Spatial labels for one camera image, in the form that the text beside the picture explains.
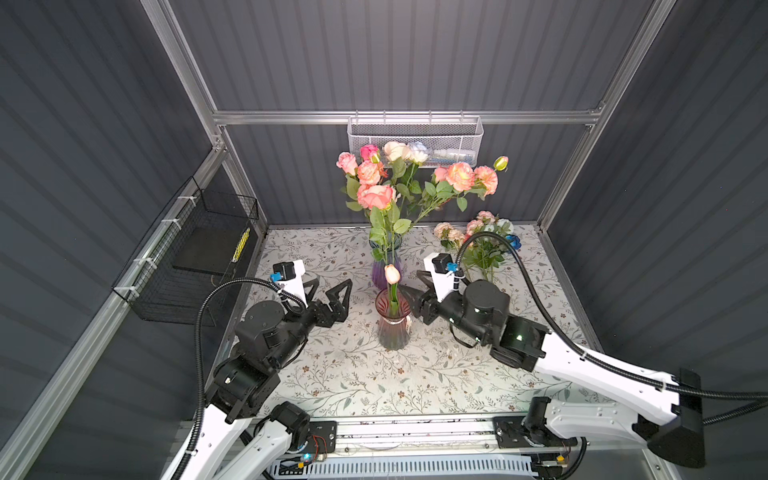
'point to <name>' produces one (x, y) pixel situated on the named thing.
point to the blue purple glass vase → (385, 246)
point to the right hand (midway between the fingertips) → (411, 283)
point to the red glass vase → (394, 319)
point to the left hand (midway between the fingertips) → (336, 282)
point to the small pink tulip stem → (393, 276)
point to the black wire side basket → (191, 249)
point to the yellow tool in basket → (241, 245)
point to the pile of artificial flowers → (484, 252)
